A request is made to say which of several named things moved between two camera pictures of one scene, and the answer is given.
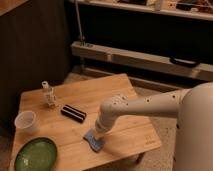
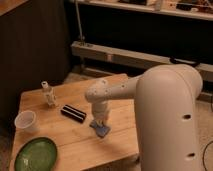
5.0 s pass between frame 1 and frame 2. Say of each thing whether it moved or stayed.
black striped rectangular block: stayed
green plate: stayed
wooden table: stayed
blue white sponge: moved
